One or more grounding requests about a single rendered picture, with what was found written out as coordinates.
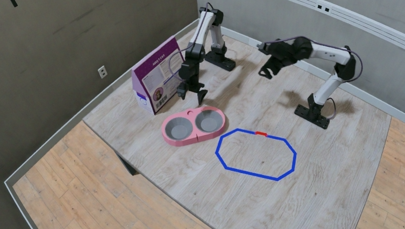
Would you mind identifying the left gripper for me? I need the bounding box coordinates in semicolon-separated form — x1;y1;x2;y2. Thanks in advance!
258;44;287;80

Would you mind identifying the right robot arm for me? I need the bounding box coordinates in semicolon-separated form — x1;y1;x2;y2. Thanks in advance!
179;7;236;80

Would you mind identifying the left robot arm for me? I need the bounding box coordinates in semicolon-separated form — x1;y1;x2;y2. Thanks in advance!
257;38;357;129

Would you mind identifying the grey steel bowl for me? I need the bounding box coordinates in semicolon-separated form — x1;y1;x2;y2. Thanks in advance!
194;110;223;133
164;117;193;141

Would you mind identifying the pink pet feeder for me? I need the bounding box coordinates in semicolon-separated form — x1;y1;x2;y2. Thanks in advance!
162;106;226;146

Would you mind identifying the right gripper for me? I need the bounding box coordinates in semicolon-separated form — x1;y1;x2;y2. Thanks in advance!
177;74;208;105

